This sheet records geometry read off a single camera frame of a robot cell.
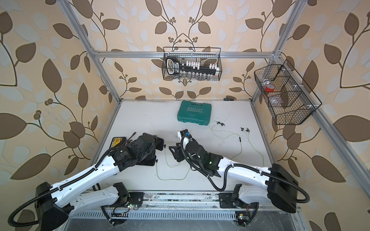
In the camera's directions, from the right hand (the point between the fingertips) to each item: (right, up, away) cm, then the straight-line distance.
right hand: (172, 146), depth 75 cm
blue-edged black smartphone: (-7, +1, +1) cm, 7 cm away
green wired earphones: (-1, -21, +7) cm, 22 cm away
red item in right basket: (+55, +32, +6) cm, 64 cm away
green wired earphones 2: (+50, +5, +27) cm, 57 cm away
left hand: (-8, +4, +3) cm, 9 cm away
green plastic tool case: (+11, +18, +33) cm, 39 cm away
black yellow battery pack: (-39, -1, +20) cm, 43 cm away
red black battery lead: (-30, +4, +27) cm, 41 cm away
